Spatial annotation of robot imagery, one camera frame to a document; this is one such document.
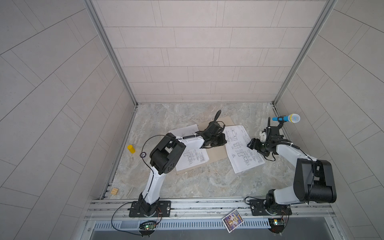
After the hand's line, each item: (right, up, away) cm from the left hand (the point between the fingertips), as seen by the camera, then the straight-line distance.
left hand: (231, 139), depth 91 cm
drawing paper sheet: (-23, -9, -2) cm, 25 cm away
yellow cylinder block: (-61, -5, -1) cm, 61 cm away
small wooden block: (-63, -24, -16) cm, 69 cm away
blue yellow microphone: (+29, +13, -14) cm, 35 cm away
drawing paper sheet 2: (+6, -10, -2) cm, 12 cm away
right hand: (+13, -4, 0) cm, 13 cm away
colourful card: (-4, -33, -24) cm, 41 cm away
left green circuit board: (-42, -34, -26) cm, 60 cm away
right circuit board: (+17, -36, -23) cm, 46 cm away
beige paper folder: (-10, -9, -2) cm, 13 cm away
